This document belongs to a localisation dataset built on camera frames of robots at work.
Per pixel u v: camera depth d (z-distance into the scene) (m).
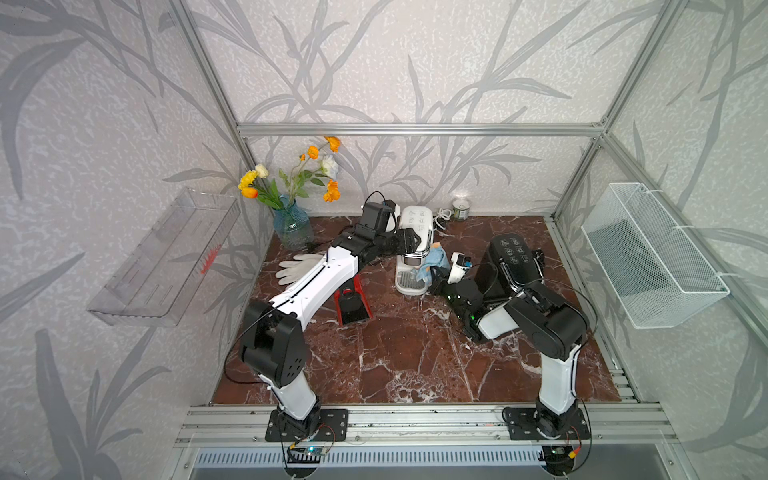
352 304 0.79
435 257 0.89
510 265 0.78
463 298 0.74
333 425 0.73
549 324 0.52
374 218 0.64
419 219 0.89
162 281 0.69
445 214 1.19
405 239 0.74
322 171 1.02
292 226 1.02
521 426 0.73
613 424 0.75
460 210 1.16
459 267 0.82
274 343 0.44
